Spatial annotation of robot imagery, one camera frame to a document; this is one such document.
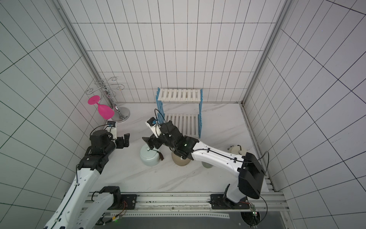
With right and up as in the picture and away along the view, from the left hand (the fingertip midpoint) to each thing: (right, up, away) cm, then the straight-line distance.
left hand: (120, 136), depth 79 cm
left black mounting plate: (+8, -33, -7) cm, 34 cm away
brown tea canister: (+33, -14, 0) cm, 36 cm away
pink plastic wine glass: (-16, +14, +13) cm, 25 cm away
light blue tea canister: (+16, -11, 0) cm, 20 cm away
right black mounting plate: (+55, -33, -6) cm, 65 cm away
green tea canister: (+50, -19, +6) cm, 54 cm away
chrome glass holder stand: (-14, +13, +31) cm, 36 cm away
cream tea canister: (+68, -8, +2) cm, 68 cm away
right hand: (+17, +3, -9) cm, 19 cm away
